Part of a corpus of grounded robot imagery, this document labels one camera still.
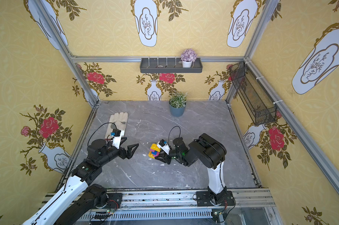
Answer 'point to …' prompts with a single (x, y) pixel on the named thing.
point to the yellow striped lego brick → (151, 155)
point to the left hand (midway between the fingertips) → (133, 141)
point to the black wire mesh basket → (261, 110)
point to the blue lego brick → (154, 153)
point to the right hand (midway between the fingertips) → (158, 157)
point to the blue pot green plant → (177, 103)
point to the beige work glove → (118, 121)
